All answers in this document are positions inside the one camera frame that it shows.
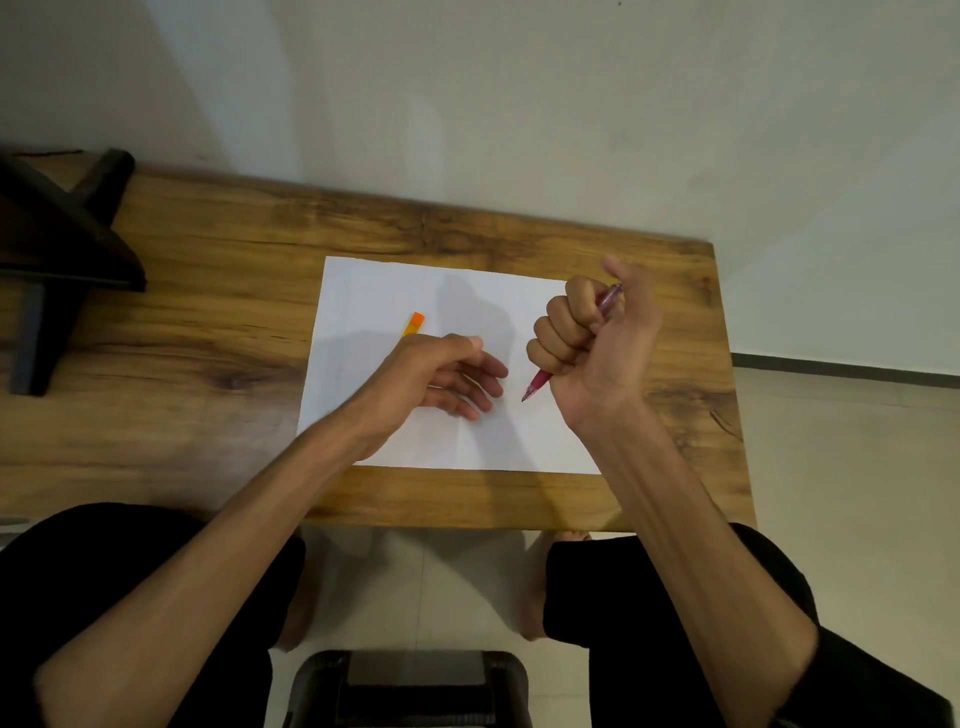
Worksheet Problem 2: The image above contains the person's right hand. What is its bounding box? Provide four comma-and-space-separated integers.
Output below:
525, 256, 664, 436

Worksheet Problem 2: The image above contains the person's left hand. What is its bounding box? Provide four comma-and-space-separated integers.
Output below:
341, 333, 511, 460

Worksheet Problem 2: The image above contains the pink mechanical pencil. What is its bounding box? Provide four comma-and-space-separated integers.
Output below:
521, 281, 625, 403

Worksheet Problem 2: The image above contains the white paper sheet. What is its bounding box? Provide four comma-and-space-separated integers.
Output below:
296, 256, 604, 476

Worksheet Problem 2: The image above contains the person's left forearm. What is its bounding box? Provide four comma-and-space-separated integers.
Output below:
33, 416, 373, 728

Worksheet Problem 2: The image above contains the person's right forearm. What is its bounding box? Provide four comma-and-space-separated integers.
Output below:
573, 401, 820, 728

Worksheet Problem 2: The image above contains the person's right trouser leg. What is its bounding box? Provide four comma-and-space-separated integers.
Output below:
542, 522, 820, 728

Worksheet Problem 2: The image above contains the person's trouser leg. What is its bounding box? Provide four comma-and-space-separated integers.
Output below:
0, 502, 307, 728
542, 522, 820, 728

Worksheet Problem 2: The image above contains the person's right foot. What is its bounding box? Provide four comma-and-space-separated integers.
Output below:
517, 530, 594, 643

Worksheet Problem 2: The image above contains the person's foot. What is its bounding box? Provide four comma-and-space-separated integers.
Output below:
271, 554, 320, 654
517, 530, 594, 643

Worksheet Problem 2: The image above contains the person's left foot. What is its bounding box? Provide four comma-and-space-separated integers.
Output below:
271, 554, 320, 654

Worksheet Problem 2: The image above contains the person's left trouser leg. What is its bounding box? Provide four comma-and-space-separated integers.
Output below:
0, 502, 307, 728

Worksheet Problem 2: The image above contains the dark skirting board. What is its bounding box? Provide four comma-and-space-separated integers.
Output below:
731, 353, 960, 390

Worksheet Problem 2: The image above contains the black stool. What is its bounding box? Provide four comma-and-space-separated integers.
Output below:
283, 650, 534, 728

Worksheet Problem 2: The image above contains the black television stand leg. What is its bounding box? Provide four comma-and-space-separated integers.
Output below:
8, 148, 136, 397

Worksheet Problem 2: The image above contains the black flat screen television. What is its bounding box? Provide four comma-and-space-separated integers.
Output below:
0, 153, 148, 294

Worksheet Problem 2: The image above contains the black right shirt sleeve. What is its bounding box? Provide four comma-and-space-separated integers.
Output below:
772, 626, 955, 728

